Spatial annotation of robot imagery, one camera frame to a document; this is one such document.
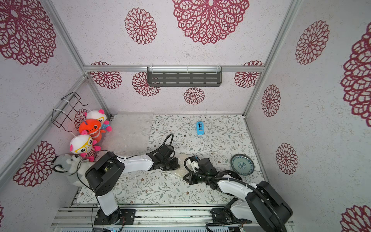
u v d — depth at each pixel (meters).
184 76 0.95
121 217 0.73
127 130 1.16
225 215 0.66
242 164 0.92
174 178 0.88
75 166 0.75
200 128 1.09
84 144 0.81
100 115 0.95
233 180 0.56
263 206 0.42
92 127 0.88
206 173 0.67
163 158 0.73
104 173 0.52
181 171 0.87
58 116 0.73
